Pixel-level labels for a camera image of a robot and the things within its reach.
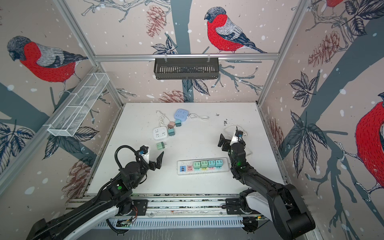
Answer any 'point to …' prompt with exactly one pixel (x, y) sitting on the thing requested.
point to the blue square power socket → (181, 114)
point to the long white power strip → (186, 167)
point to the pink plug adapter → (171, 125)
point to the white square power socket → (160, 132)
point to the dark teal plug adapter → (178, 123)
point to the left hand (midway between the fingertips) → (155, 150)
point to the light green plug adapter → (204, 164)
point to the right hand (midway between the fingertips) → (227, 137)
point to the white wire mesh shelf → (78, 104)
